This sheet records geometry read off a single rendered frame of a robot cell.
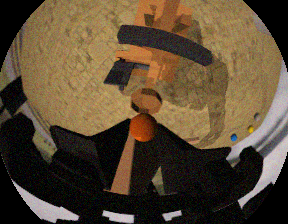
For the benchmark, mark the orange wooden catapult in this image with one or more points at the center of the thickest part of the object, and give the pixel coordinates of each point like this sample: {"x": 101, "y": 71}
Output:
{"x": 158, "y": 39}

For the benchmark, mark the orange ball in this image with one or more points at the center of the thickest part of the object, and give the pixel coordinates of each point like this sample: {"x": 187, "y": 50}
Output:
{"x": 143, "y": 127}

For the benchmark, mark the blue ball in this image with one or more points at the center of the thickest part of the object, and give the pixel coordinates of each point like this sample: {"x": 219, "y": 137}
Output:
{"x": 233, "y": 137}

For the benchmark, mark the yellow ball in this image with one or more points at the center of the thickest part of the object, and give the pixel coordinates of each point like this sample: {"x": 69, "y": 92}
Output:
{"x": 250, "y": 129}

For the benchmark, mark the peach flat bar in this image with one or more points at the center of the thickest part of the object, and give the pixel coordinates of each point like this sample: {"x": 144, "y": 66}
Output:
{"x": 195, "y": 140}

